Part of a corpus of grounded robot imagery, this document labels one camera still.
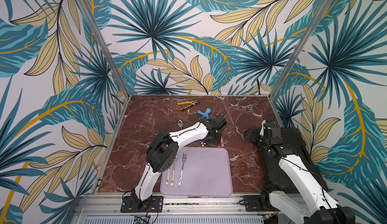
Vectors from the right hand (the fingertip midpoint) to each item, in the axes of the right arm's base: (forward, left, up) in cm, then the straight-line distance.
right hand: (252, 134), depth 83 cm
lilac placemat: (-15, +29, -13) cm, 35 cm away
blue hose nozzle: (+24, +23, -12) cm, 35 cm away
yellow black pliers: (+35, +32, -12) cm, 49 cm away
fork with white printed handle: (-18, +46, -13) cm, 52 cm away
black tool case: (-2, -26, -8) cm, 27 cm away
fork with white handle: (-7, +38, -13) cm, 40 cm away
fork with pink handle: (+3, +14, -13) cm, 20 cm away
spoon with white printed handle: (-7, +42, -12) cm, 44 cm away
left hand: (0, +20, -8) cm, 21 cm away
